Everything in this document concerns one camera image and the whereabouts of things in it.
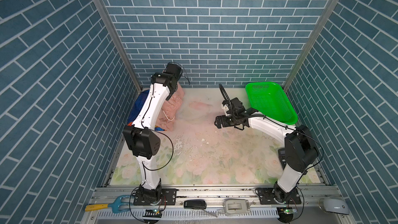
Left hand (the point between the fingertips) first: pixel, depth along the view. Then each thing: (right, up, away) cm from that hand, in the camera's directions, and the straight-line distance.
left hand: (157, 91), depth 82 cm
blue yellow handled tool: (-15, -53, -13) cm, 57 cm away
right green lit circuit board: (+64, -59, -10) cm, 87 cm away
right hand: (+34, -17, +8) cm, 39 cm away
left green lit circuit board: (+1, -58, -10) cm, 59 cm away
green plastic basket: (+73, -4, +30) cm, 80 cm away
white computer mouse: (+81, -50, -17) cm, 97 cm away
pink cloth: (+5, -10, +8) cm, 14 cm away
